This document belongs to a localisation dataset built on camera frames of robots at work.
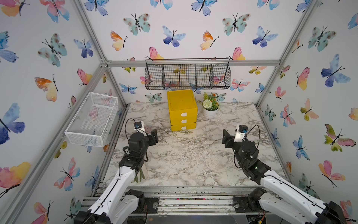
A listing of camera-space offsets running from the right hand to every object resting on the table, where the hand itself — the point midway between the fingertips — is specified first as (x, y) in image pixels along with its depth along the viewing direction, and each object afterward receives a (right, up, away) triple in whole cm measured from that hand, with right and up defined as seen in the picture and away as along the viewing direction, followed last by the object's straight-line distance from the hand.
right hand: (235, 129), depth 76 cm
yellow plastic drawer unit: (-28, +11, +13) cm, 33 cm away
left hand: (-46, -2, +6) cm, 47 cm away
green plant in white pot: (-9, +15, +23) cm, 29 cm away
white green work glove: (-55, -29, +7) cm, 63 cm away
